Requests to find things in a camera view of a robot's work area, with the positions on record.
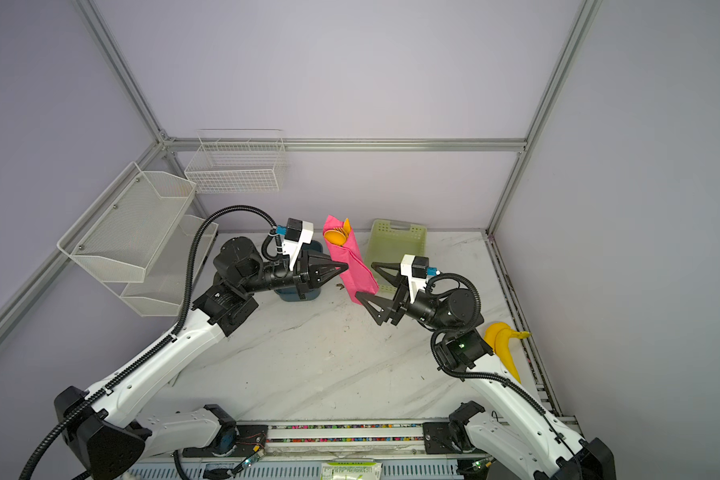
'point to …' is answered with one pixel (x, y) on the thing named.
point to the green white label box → (351, 471)
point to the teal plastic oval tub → (292, 294)
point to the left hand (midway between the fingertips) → (344, 264)
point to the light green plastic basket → (388, 241)
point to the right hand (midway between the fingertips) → (364, 281)
